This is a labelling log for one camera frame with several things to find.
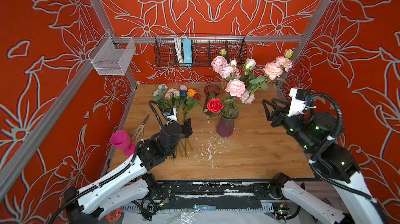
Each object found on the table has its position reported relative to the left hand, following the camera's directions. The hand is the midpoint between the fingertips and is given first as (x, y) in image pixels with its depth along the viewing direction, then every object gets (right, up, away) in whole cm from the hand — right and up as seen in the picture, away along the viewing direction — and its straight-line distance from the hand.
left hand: (185, 119), depth 71 cm
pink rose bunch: (-5, +9, +33) cm, 35 cm away
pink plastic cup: (-33, -11, +5) cm, 35 cm away
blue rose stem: (-4, +14, +36) cm, 39 cm away
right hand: (+31, +9, -15) cm, 36 cm away
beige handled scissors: (-31, -11, +21) cm, 39 cm away
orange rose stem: (+1, +8, +32) cm, 33 cm away
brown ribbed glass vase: (+13, +16, +21) cm, 29 cm away
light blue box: (0, +37, +18) cm, 41 cm away
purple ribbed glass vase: (+20, -4, +7) cm, 22 cm away
